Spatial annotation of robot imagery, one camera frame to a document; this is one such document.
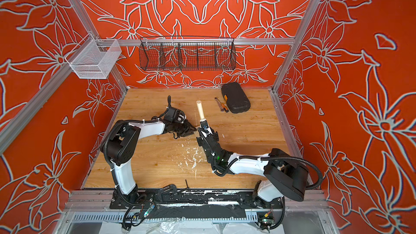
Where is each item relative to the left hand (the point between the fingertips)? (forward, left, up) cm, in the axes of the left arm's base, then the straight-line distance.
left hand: (196, 130), depth 94 cm
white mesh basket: (+26, +62, +30) cm, 74 cm away
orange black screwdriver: (+21, -16, -1) cm, 26 cm away
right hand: (-4, -5, +14) cm, 16 cm away
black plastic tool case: (+24, -25, +3) cm, 35 cm away
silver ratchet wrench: (+20, -14, -2) cm, 25 cm away
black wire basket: (+37, +8, +28) cm, 48 cm away
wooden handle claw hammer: (-5, -3, +31) cm, 31 cm away
